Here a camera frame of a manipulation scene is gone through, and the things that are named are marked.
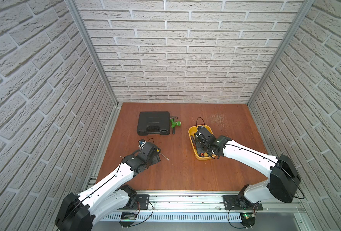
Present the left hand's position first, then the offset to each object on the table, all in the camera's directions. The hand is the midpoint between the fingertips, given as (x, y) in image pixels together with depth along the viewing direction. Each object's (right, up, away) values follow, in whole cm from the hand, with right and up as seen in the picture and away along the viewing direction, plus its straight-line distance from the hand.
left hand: (156, 154), depth 82 cm
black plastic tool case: (-5, +18, +20) cm, 27 cm away
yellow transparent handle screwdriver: (0, 0, +7) cm, 7 cm away
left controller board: (-13, -27, -12) cm, 33 cm away
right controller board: (+48, -29, -13) cm, 57 cm away
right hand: (+27, +5, +3) cm, 28 cm away
